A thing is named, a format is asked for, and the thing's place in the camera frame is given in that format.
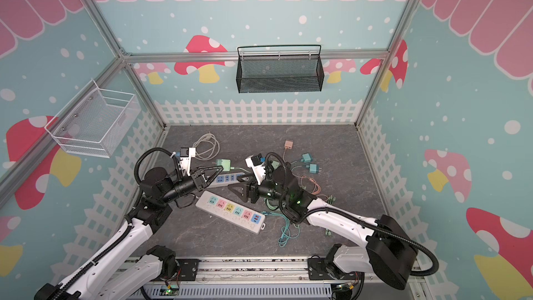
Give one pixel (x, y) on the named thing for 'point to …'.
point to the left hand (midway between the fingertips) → (222, 173)
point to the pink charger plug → (289, 144)
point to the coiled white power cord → (203, 137)
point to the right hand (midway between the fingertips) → (232, 183)
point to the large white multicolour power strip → (232, 212)
